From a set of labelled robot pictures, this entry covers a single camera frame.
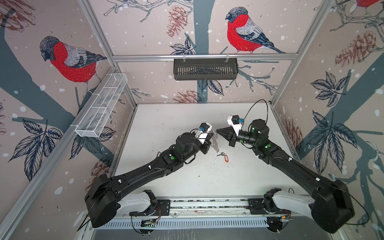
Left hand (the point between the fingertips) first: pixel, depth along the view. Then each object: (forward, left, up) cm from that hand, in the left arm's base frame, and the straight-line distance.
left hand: (213, 134), depth 70 cm
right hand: (+2, -2, -2) cm, 4 cm away
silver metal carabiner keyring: (+1, -1, -8) cm, 8 cm away
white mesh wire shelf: (+7, +58, +3) cm, 59 cm away
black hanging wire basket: (+56, 0, +1) cm, 56 cm away
